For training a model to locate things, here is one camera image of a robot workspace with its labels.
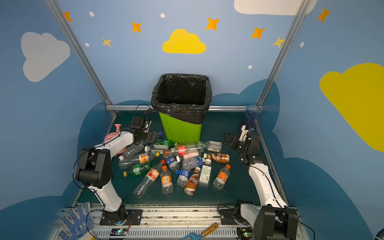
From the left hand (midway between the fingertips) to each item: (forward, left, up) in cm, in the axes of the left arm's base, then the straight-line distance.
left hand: (149, 134), depth 97 cm
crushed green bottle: (-2, -10, -6) cm, 12 cm away
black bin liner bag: (+23, -23, +13) cm, 35 cm away
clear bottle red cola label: (-12, -22, +1) cm, 25 cm away
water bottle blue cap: (-26, -25, -4) cm, 36 cm away
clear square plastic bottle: (-4, -41, -6) cm, 42 cm away
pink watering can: (-4, +21, +4) cm, 22 cm away
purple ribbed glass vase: (+14, -69, +8) cm, 71 cm away
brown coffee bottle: (-15, -48, -3) cm, 50 cm away
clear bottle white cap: (-10, +10, -6) cm, 15 cm away
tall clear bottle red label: (-26, -7, -4) cm, 27 cm away
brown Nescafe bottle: (-31, -29, -4) cm, 43 cm away
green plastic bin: (-3, -20, +7) cm, 22 cm away
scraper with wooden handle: (-54, -30, -9) cm, 63 cm away
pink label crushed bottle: (-12, -27, -5) cm, 30 cm away
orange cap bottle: (-28, -45, -7) cm, 54 cm away
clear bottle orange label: (-27, -14, -4) cm, 31 cm away
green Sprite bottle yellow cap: (-23, +3, -4) cm, 23 cm away
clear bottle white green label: (-8, 0, -5) cm, 10 cm away
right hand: (-9, -51, +12) cm, 53 cm away
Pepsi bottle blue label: (-19, -18, -7) cm, 27 cm away
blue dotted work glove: (-50, +25, -9) cm, 57 cm away
